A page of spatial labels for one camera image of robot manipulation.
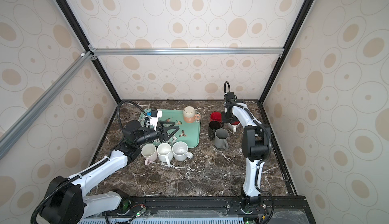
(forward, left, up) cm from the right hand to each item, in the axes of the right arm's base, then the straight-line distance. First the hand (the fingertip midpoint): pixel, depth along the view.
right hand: (229, 119), depth 98 cm
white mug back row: (-7, -2, +3) cm, 7 cm away
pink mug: (-23, +47, +2) cm, 52 cm away
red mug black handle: (+4, +8, -1) cm, 9 cm away
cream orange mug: (+4, +25, +1) cm, 25 cm away
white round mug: (-24, +38, +1) cm, 45 cm away
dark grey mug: (-11, +6, -1) cm, 13 cm away
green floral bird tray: (-5, +27, -7) cm, 28 cm away
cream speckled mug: (-19, +31, -7) cm, 37 cm away
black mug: (-4, +10, -1) cm, 11 cm away
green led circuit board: (-50, +48, -6) cm, 69 cm away
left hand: (-20, +29, +21) cm, 41 cm away
